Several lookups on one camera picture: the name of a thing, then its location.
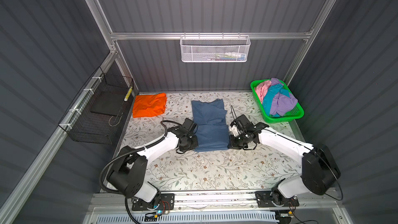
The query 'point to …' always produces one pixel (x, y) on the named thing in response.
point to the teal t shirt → (270, 98)
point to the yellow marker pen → (128, 94)
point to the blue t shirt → (213, 132)
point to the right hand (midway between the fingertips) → (229, 147)
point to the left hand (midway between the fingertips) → (195, 145)
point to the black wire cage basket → (97, 115)
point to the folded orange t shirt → (149, 104)
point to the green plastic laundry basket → (296, 112)
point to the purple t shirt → (282, 103)
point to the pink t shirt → (261, 89)
